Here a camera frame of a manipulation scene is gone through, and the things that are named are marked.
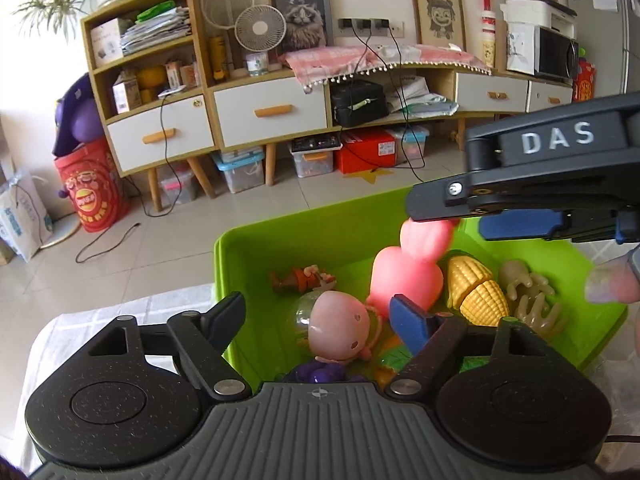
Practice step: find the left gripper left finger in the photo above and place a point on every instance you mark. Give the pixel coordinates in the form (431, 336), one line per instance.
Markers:
(201, 340)

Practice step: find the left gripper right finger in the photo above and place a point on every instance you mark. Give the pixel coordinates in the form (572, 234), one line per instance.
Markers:
(432, 340)

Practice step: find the yellow toy corn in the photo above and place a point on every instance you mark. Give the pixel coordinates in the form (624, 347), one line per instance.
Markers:
(473, 292)

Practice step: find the pink bald doll figure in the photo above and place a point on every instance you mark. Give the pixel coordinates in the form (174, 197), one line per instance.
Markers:
(342, 329)

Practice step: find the person's right hand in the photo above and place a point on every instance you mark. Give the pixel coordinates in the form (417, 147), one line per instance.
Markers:
(617, 280)

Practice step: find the small red figurine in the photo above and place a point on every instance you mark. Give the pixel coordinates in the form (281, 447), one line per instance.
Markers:
(302, 280)

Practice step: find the green plastic storage bin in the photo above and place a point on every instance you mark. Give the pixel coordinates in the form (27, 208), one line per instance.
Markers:
(344, 238)

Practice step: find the microwave oven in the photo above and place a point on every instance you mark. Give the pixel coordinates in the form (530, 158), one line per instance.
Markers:
(540, 52)

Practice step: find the grey checkered cloth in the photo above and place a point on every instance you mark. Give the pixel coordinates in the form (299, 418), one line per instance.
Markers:
(119, 407)

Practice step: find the white printer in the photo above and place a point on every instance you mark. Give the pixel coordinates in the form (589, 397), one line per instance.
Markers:
(545, 13)

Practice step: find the red snack bucket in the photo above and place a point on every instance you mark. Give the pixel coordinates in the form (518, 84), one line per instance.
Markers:
(93, 185)

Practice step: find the clear box blue lid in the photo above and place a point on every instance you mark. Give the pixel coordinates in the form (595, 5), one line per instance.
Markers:
(242, 170)

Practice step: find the red cardboard box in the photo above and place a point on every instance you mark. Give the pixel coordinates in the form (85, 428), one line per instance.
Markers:
(366, 149)

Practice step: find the white paper shopping bag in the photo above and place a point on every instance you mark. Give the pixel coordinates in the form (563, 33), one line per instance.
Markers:
(25, 223)

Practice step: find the framed cartoon girl picture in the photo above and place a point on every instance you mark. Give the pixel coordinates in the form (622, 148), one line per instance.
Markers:
(440, 23)

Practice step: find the clear box black lid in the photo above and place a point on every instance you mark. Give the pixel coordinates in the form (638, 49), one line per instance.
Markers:
(314, 155)

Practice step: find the black bag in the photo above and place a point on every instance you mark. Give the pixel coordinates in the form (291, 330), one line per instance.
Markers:
(357, 101)

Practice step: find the wooden tv cabinet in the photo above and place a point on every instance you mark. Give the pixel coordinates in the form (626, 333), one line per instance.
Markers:
(263, 111)

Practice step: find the purple plush toy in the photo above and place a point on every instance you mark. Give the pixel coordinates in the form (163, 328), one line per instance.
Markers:
(77, 120)

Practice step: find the wooden shelf cabinet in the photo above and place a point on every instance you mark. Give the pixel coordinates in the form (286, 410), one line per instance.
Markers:
(149, 70)

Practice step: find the pink tasselled cloth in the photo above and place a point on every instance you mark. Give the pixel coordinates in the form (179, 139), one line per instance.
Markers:
(333, 65)

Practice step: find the framed cat picture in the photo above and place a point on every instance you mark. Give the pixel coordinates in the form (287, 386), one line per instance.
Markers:
(308, 24)

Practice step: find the white desk fan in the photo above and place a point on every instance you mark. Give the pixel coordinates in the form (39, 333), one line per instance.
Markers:
(258, 30)

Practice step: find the white rear fan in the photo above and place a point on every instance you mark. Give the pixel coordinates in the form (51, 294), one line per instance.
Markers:
(224, 13)

